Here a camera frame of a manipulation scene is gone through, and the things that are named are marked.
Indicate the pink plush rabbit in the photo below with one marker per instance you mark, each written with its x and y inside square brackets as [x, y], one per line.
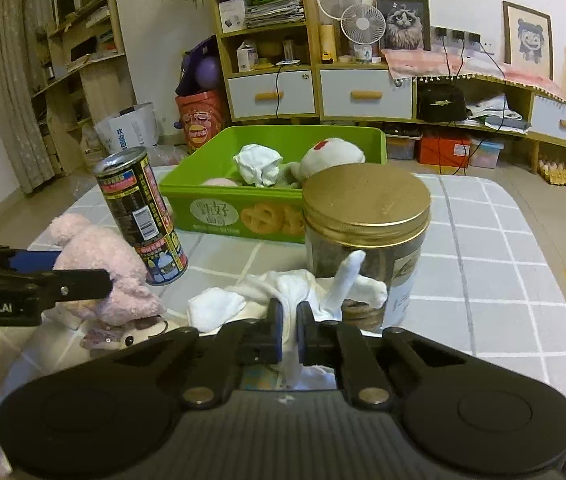
[93, 250]

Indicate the green plastic bin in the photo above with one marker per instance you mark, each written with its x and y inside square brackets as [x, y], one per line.
[213, 210]

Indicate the framed cat picture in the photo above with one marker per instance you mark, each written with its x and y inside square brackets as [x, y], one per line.
[403, 22]

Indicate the long wooden tv console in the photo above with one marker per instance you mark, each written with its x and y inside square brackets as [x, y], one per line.
[523, 90]

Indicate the pink fringed cloth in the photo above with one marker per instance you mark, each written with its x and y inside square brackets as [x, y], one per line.
[413, 65]

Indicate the black drink can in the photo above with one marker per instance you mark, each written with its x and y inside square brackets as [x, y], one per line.
[138, 210]

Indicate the white cotton glove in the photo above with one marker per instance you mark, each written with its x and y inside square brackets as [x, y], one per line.
[288, 285]
[258, 165]

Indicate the red santa hat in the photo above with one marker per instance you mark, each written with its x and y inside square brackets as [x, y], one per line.
[333, 157]

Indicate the black bag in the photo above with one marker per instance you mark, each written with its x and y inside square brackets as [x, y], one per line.
[440, 104]

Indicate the white carton box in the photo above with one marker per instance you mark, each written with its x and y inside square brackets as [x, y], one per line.
[232, 16]

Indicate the white printed plastic bag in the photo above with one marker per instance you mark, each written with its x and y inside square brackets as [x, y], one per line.
[128, 130]

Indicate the clear storage box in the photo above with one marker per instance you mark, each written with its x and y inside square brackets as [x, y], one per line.
[400, 146]
[485, 154]

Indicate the egg tray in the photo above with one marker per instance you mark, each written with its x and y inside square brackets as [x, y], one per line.
[563, 175]

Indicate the glass jar gold lid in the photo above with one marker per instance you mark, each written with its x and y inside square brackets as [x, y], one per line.
[363, 200]

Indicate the framed cartoon drawing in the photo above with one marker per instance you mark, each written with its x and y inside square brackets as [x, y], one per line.
[528, 37]

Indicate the orange storage box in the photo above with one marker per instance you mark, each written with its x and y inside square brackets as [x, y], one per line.
[443, 150]

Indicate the green towel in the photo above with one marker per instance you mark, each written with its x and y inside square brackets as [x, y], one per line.
[290, 175]

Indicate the small bear plush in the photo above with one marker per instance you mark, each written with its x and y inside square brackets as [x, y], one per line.
[135, 335]

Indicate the white foam block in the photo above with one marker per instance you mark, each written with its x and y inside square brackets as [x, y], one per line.
[65, 317]

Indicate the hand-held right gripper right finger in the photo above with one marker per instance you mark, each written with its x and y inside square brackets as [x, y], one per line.
[305, 335]

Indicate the tall wooden bookshelf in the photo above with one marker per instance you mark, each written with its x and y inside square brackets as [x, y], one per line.
[103, 90]

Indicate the red printed bucket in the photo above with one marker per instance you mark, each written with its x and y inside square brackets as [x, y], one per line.
[200, 125]

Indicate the beige curtain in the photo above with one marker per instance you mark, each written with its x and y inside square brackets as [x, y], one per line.
[13, 85]

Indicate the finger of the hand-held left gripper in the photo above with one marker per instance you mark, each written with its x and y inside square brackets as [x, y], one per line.
[33, 261]
[83, 284]

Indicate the yellow roll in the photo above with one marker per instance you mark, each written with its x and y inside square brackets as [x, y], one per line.
[327, 42]

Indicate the small white desk fan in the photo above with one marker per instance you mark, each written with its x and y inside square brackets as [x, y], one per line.
[363, 22]

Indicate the milk carton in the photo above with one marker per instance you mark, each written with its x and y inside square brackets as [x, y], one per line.
[246, 57]

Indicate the purple ball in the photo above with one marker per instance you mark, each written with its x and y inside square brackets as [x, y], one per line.
[209, 72]

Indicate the small pink plush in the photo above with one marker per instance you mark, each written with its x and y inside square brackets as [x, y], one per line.
[218, 181]

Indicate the wooden shelf cabinet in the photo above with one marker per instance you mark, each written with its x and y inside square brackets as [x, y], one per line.
[310, 50]

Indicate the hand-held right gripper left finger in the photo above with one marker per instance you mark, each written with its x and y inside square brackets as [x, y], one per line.
[275, 332]

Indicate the stack of papers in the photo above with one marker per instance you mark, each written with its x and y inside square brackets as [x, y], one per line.
[273, 10]

